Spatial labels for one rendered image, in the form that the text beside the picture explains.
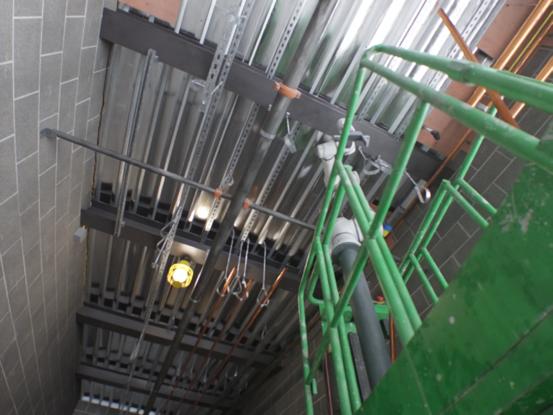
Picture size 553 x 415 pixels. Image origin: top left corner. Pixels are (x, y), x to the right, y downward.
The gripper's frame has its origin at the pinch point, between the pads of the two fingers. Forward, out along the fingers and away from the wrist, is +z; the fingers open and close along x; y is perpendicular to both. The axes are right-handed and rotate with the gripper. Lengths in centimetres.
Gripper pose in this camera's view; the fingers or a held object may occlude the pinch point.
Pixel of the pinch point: (354, 143)
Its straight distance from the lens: 168.0
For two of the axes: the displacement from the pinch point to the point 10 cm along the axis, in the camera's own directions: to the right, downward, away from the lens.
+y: -0.1, -8.3, -5.5
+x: 10.0, -0.1, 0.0
